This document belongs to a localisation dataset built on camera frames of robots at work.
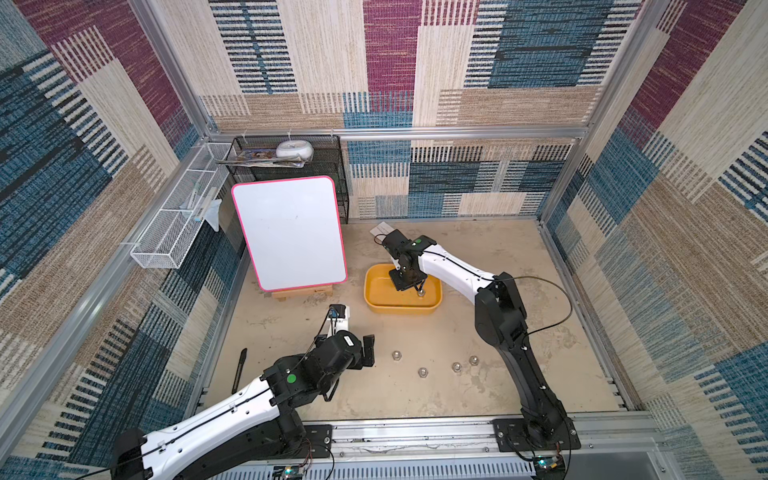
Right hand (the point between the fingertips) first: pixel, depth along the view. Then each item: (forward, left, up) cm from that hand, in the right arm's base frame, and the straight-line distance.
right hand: (402, 280), depth 98 cm
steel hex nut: (-27, -5, -6) cm, 28 cm away
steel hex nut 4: (-24, -20, -6) cm, 32 cm away
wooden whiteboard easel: (-3, +27, -1) cm, 28 cm away
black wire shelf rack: (+28, +23, +27) cm, 45 cm away
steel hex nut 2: (-2, -6, -4) cm, 8 cm away
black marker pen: (-21, +47, -5) cm, 52 cm away
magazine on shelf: (+26, +41, +29) cm, 57 cm away
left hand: (-23, +11, +9) cm, 27 cm away
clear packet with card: (+26, +7, -4) cm, 28 cm away
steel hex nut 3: (-26, -14, -5) cm, 30 cm away
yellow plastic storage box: (-3, +7, -4) cm, 9 cm away
